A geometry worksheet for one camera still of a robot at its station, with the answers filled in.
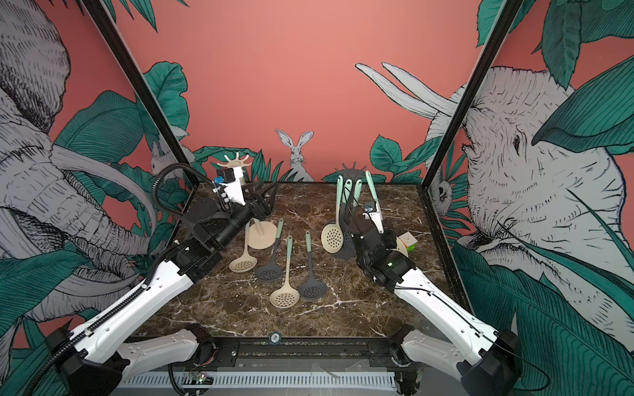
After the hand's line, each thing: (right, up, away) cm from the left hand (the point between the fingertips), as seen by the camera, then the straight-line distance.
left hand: (272, 181), depth 62 cm
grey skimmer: (-6, -31, +28) cm, 42 cm away
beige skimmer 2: (+1, -38, +21) cm, 44 cm away
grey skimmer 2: (+9, -36, +24) cm, 44 cm away
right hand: (+31, -10, +13) cm, 35 cm away
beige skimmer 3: (+17, -19, +23) cm, 34 cm away
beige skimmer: (-16, -28, +30) cm, 44 cm away
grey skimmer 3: (+22, -16, +21) cm, 35 cm away
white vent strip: (+3, -57, +8) cm, 58 cm away
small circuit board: (-23, -57, +8) cm, 61 cm away
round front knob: (-2, -49, +14) cm, 51 cm away
